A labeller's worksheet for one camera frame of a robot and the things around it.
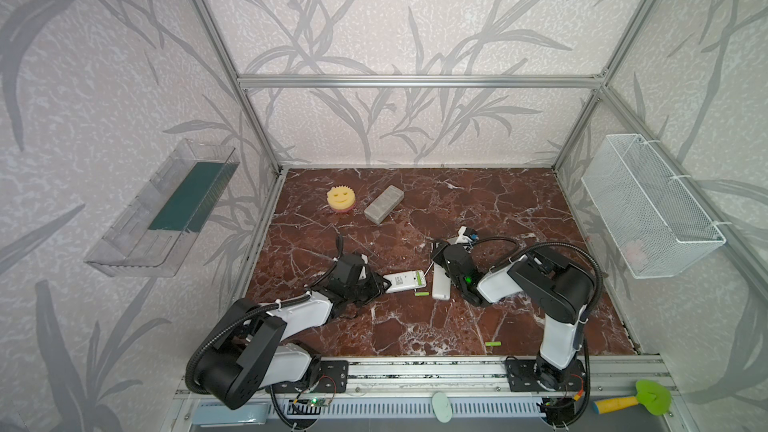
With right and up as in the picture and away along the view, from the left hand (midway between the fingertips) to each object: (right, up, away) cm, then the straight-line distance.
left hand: (394, 278), depth 87 cm
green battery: (+8, -5, +1) cm, 10 cm away
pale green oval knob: (+12, -24, -19) cm, 33 cm away
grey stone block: (-4, +22, +18) cm, 29 cm away
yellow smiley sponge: (-20, +23, +21) cm, 37 cm away
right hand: (+12, +12, +8) cm, 19 cm away
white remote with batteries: (+14, -2, +1) cm, 14 cm away
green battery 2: (+27, -15, -8) cm, 32 cm away
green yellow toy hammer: (+62, -23, -18) cm, 68 cm away
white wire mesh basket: (+57, +18, -24) cm, 65 cm away
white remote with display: (+3, -1, +1) cm, 4 cm away
